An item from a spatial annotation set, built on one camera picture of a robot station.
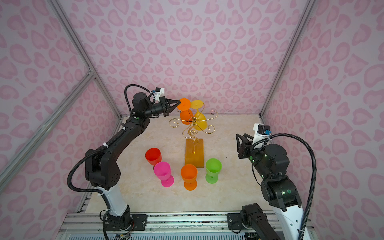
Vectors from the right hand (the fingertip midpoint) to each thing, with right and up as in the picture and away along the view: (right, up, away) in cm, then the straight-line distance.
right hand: (239, 134), depth 61 cm
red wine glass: (-40, -12, +19) cm, 46 cm away
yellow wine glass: (-16, +6, +15) cm, 23 cm away
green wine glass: (-8, -19, +21) cm, 29 cm away
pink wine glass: (-36, -21, +22) cm, 48 cm away
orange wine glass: (-24, +11, +25) cm, 36 cm away
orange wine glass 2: (-21, -20, +16) cm, 33 cm away
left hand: (-25, +16, +13) cm, 33 cm away
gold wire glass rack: (-21, 0, +21) cm, 30 cm away
